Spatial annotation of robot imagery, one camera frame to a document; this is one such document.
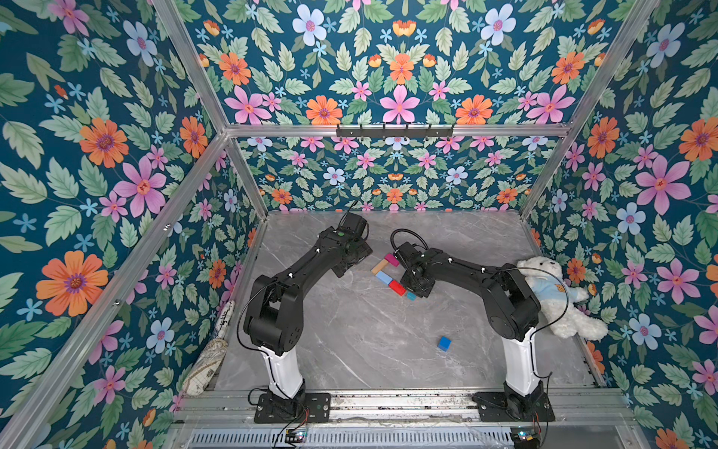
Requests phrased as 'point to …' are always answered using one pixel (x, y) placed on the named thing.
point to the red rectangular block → (397, 287)
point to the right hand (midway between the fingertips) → (409, 288)
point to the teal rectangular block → (411, 296)
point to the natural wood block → (380, 267)
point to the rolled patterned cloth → (203, 372)
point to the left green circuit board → (294, 436)
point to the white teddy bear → (557, 299)
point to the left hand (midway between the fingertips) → (362, 256)
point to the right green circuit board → (525, 437)
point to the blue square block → (444, 343)
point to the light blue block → (383, 277)
